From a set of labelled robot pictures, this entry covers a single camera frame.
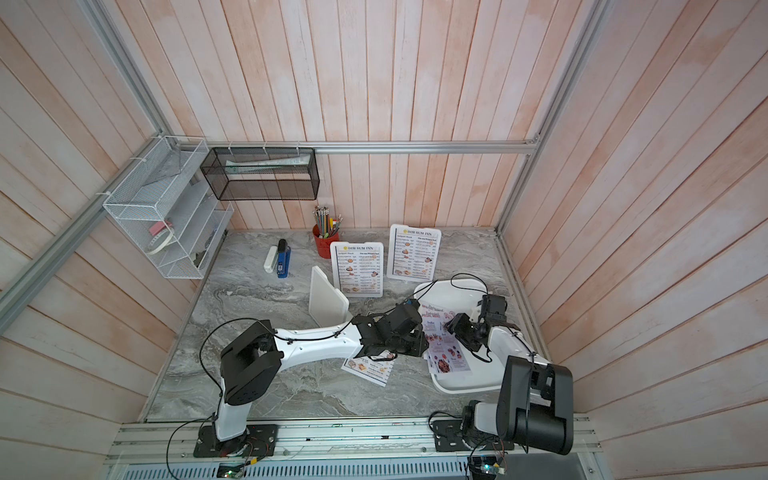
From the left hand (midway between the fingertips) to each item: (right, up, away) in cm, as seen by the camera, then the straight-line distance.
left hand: (425, 351), depth 81 cm
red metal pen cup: (-33, +31, +24) cm, 51 cm away
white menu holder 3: (-9, +27, +18) cm, 33 cm away
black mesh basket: (-51, +54, +15) cm, 76 cm away
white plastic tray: (+16, +12, +20) cm, 28 cm away
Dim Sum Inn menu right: (-1, +28, +17) cm, 32 cm away
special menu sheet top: (+6, -1, +2) cm, 7 cm away
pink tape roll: (-75, +35, +1) cm, 82 cm away
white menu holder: (-27, +13, -1) cm, 30 cm away
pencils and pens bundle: (-32, +37, +23) cm, 54 cm away
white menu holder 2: (-27, +23, +12) cm, 38 cm away
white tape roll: (-74, +30, 0) cm, 80 cm away
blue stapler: (-48, +25, +27) cm, 61 cm away
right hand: (+10, +4, +11) cm, 15 cm away
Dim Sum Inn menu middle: (-19, +22, +12) cm, 32 cm away
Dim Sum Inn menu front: (-14, -6, +5) cm, 16 cm away
